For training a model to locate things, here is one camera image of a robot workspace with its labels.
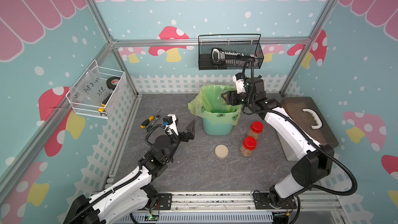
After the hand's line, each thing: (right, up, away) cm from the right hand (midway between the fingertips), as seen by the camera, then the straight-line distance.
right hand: (226, 93), depth 79 cm
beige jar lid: (-1, -33, +11) cm, 34 cm away
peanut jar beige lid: (-1, -2, -6) cm, 6 cm away
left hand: (-20, -14, -5) cm, 25 cm away
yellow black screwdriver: (-49, -16, +23) cm, 57 cm away
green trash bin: (-4, -20, +15) cm, 26 cm away
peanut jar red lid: (+18, -18, +5) cm, 26 cm away
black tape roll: (-59, +6, 0) cm, 60 cm away
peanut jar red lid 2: (+13, -26, +2) cm, 29 cm away
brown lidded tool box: (+43, -9, +4) cm, 44 cm away
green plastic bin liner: (-8, -5, +14) cm, 17 cm away
